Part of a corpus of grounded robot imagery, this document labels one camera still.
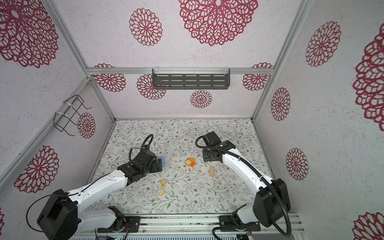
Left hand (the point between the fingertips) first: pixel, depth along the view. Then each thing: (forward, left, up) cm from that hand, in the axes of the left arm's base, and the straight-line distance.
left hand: (154, 165), depth 86 cm
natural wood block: (-7, -5, -7) cm, 11 cm away
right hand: (+3, -31, +7) cm, 32 cm away
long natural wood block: (0, -34, -8) cm, 35 cm away
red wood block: (+3, -22, -5) cm, 23 cm away
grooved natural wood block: (+3, -20, -2) cm, 20 cm away
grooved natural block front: (-13, -5, -7) cm, 15 cm away
